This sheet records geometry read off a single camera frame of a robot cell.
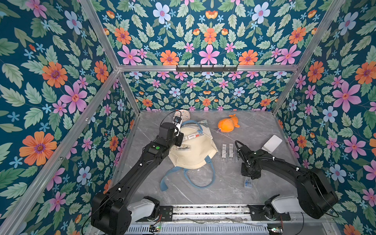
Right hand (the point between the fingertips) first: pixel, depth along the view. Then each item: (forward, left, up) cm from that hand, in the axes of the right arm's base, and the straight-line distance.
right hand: (248, 172), depth 86 cm
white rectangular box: (+20, -19, +1) cm, 28 cm away
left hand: (+14, +40, +22) cm, 48 cm away
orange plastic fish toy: (+31, +10, +7) cm, 34 cm away
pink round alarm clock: (+45, +42, +3) cm, 62 cm away
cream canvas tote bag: (+17, +31, 0) cm, 35 cm away
